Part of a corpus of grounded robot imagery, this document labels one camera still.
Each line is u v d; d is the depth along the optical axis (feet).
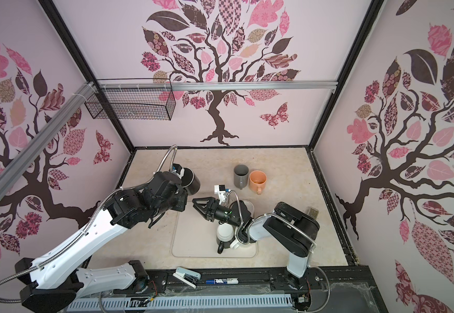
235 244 2.51
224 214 2.30
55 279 1.27
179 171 2.00
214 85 3.04
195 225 2.90
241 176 3.11
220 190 2.50
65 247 1.27
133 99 3.11
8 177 1.77
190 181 2.15
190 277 2.41
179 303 2.29
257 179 3.33
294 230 1.44
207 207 2.27
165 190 1.58
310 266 1.90
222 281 2.38
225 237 2.49
